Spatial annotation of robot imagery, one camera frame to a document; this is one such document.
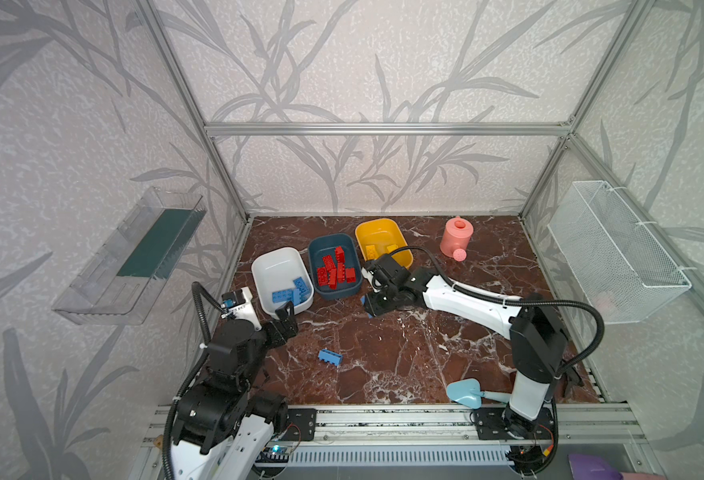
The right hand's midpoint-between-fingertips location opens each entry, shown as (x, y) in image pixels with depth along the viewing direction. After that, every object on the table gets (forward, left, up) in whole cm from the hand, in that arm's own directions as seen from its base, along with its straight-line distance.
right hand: (369, 298), depth 85 cm
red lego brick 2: (+13, +16, -10) cm, 23 cm away
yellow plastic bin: (+30, -5, -8) cm, 31 cm away
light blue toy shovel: (-23, -26, -10) cm, 36 cm away
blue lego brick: (+6, +28, -9) cm, 30 cm away
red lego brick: (+20, +10, -6) cm, 23 cm away
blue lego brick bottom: (-14, +11, -8) cm, 19 cm away
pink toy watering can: (+24, -30, -2) cm, 38 cm away
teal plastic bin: (+16, +12, -8) cm, 22 cm away
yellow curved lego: (+21, 0, -6) cm, 22 cm away
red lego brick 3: (+13, +10, -7) cm, 18 cm away
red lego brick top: (+20, +15, -10) cm, 27 cm away
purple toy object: (-39, -51, -8) cm, 64 cm away
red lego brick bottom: (+11, +13, -8) cm, 19 cm away
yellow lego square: (+8, -6, +14) cm, 17 cm away
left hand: (-9, +19, +16) cm, 26 cm away
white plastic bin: (+15, +31, -11) cm, 36 cm away
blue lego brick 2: (+9, +23, -7) cm, 26 cm away
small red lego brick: (+13, +7, -8) cm, 16 cm away
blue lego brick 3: (+4, +23, -7) cm, 25 cm away
